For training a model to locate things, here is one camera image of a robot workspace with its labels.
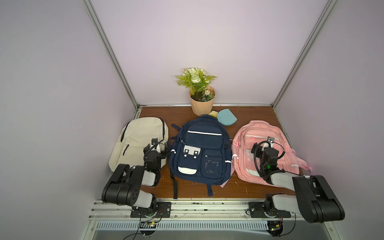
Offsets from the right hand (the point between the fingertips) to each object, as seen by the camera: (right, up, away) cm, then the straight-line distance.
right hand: (268, 141), depth 87 cm
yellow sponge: (-30, +18, +27) cm, 44 cm away
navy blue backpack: (-41, -7, +1) cm, 42 cm away
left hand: (-67, -1, +3) cm, 67 cm away
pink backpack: (-9, +3, +10) cm, 14 cm away
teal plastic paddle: (-20, +15, +25) cm, 36 cm away
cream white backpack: (-88, -5, +9) cm, 89 cm away
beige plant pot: (-39, +25, +13) cm, 49 cm away
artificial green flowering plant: (-43, +39, +8) cm, 59 cm away
